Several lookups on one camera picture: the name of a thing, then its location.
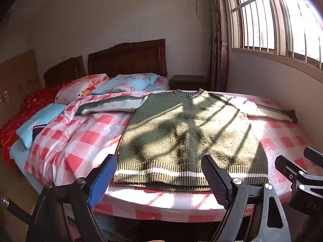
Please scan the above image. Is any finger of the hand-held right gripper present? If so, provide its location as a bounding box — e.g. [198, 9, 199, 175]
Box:
[303, 147, 323, 169]
[275, 155, 312, 190]

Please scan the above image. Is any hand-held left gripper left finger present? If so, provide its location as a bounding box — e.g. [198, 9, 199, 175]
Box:
[25, 154, 118, 242]

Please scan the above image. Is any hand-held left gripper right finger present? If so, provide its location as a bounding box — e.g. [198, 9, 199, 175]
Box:
[201, 154, 292, 242]

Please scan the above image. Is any green knitted sweater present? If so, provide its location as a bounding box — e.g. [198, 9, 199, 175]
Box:
[76, 88, 299, 192]

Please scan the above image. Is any pink checked quilt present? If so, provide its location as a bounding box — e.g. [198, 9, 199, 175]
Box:
[25, 90, 316, 223]

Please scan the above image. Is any plain light blue pillow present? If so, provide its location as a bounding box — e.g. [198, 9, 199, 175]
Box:
[16, 103, 67, 150]

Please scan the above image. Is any light blue bedsheet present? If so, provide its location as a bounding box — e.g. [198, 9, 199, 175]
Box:
[9, 139, 51, 194]

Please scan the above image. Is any pink floral pillow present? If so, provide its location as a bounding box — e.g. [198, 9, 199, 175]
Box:
[55, 74, 110, 104]

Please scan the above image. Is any light blue floral pillow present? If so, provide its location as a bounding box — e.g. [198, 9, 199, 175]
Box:
[89, 73, 160, 96]

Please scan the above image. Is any dark wooden nightstand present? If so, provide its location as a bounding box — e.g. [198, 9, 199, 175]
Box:
[169, 75, 211, 92]

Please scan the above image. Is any red patterned blanket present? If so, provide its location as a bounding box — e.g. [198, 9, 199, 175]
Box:
[0, 80, 73, 162]

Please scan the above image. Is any small dark wooden headboard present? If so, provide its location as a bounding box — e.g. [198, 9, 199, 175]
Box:
[43, 55, 87, 87]

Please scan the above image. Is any large dark wooden headboard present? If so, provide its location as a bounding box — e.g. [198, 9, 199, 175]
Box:
[88, 39, 168, 85]

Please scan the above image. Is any light wooden cabinet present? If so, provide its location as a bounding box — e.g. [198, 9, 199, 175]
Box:
[0, 49, 42, 129]

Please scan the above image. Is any barred window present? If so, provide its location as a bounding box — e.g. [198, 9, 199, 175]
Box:
[219, 0, 323, 70]

